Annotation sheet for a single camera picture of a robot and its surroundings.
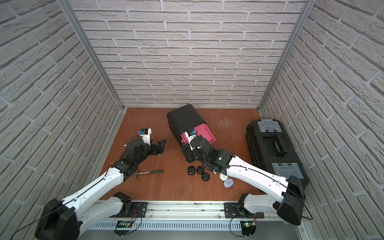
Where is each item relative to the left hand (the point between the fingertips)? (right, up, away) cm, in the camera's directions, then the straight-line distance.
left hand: (161, 138), depth 82 cm
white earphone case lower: (+36, -23, +2) cm, 42 cm away
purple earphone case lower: (+38, -25, -1) cm, 45 cm away
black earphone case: (+25, -22, +2) cm, 34 cm away
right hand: (+16, -4, -8) cm, 18 cm away
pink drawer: (+24, +4, +6) cm, 25 cm away
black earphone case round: (+22, -20, +6) cm, 30 cm away
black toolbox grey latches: (+61, -6, -2) cm, 62 cm away
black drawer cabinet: (+11, +11, +13) cm, 20 cm away
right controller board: (+45, -42, -12) cm, 63 cm away
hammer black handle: (-6, -21, +6) cm, 22 cm away
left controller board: (-16, -43, -11) cm, 47 cm away
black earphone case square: (+17, -19, +4) cm, 26 cm away
